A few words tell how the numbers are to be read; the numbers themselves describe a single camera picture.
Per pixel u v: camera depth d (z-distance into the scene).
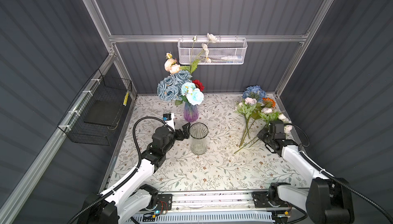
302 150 0.96
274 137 0.66
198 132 0.81
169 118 0.67
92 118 0.71
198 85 0.87
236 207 0.72
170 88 0.74
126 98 0.83
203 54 0.79
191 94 0.65
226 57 0.91
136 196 0.58
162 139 0.59
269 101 1.08
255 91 1.08
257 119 1.03
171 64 0.84
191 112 1.09
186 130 0.72
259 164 0.85
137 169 0.51
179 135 0.71
